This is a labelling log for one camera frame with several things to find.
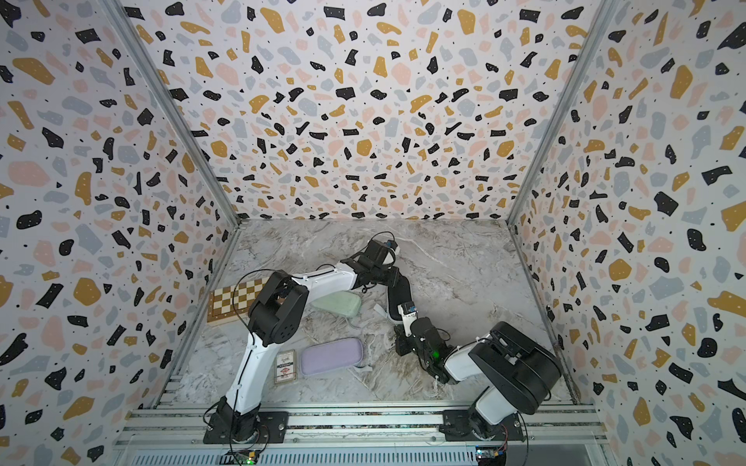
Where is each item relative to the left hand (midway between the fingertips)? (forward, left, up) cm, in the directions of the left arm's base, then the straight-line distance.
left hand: (403, 274), depth 100 cm
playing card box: (-30, +35, -3) cm, 46 cm away
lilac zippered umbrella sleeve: (-26, +22, -2) cm, 34 cm away
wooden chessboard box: (-9, +56, -2) cm, 57 cm away
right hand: (-18, +3, -3) cm, 19 cm away
